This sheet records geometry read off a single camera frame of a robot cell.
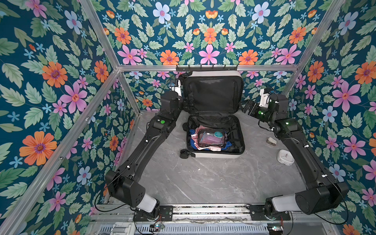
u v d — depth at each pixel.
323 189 0.40
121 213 0.75
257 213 0.73
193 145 0.90
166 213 0.74
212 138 0.93
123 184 0.40
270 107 0.55
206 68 0.92
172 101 0.51
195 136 0.93
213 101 0.99
